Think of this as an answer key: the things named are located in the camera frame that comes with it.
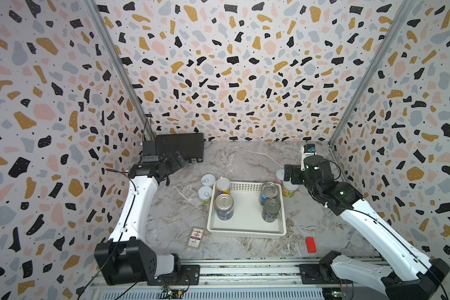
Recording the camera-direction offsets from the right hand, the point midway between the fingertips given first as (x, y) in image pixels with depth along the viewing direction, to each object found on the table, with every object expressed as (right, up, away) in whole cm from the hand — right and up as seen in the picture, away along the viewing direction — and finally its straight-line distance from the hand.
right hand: (296, 165), depth 74 cm
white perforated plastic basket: (-18, -27, +15) cm, 36 cm away
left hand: (-50, +1, +6) cm, 50 cm away
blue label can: (-29, -18, +8) cm, 35 cm away
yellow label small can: (-39, -8, +23) cm, 46 cm away
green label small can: (-40, -15, +18) cm, 46 cm away
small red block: (+8, -34, +6) cm, 36 cm away
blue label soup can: (-9, -12, +14) cm, 20 cm away
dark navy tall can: (-9, -20, +8) cm, 23 cm away
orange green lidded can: (+2, -12, +18) cm, 22 cm away
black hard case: (-54, +11, +46) cm, 72 cm away
